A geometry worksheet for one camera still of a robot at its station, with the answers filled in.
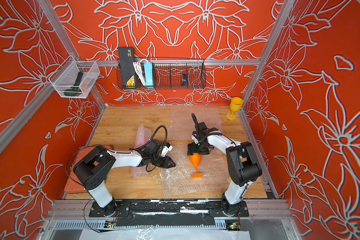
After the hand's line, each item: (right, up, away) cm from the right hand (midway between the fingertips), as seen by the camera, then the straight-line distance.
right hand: (190, 153), depth 89 cm
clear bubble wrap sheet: (-5, +15, +17) cm, 24 cm away
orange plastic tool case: (-63, -13, -14) cm, 65 cm away
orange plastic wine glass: (+2, -3, -4) cm, 5 cm away
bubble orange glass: (-8, -14, -8) cm, 18 cm away
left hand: (-10, -6, -3) cm, 12 cm away
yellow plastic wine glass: (+32, +31, +11) cm, 46 cm away
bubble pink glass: (-30, +11, 0) cm, 32 cm away
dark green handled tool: (-65, +37, -8) cm, 75 cm away
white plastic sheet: (-19, -32, -22) cm, 43 cm away
